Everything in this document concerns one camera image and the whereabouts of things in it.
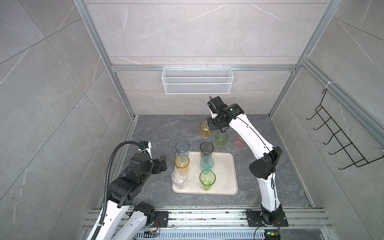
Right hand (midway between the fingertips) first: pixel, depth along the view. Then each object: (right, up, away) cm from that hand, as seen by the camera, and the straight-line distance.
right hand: (212, 124), depth 85 cm
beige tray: (+9, -28, +6) cm, 30 cm away
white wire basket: (-8, +30, +15) cm, 35 cm away
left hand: (-28, -15, -15) cm, 35 cm away
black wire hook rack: (+58, -14, -24) cm, 64 cm away
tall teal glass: (-3, -24, +5) cm, 24 cm away
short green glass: (+8, -9, +16) cm, 20 cm away
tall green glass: (-4, -27, -13) cm, 30 cm away
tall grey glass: (-3, -15, +1) cm, 15 cm away
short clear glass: (-20, -32, +2) cm, 38 cm away
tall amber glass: (-18, -22, -2) cm, 28 cm away
